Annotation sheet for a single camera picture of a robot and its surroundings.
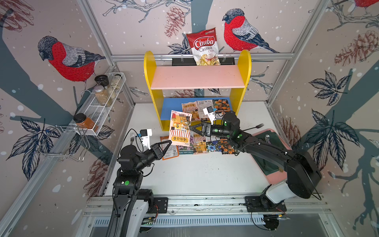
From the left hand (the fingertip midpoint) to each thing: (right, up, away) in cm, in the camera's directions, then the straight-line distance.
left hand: (173, 140), depth 66 cm
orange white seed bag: (+2, +2, +3) cm, 4 cm away
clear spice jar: (-36, +30, +18) cm, 51 cm away
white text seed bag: (+15, +19, +35) cm, 42 cm away
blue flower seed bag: (+21, -10, +29) cm, 37 cm away
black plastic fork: (+56, +3, +40) cm, 69 cm away
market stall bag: (+3, +9, +6) cm, 12 cm away
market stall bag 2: (+8, +17, +32) cm, 37 cm away
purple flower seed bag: (+4, -11, +27) cm, 29 cm away
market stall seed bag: (+13, -8, +31) cm, 35 cm away
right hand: (+8, +5, +5) cm, 11 cm away
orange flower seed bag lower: (+29, +18, +34) cm, 48 cm away
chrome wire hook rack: (-42, 0, -6) cm, 43 cm away
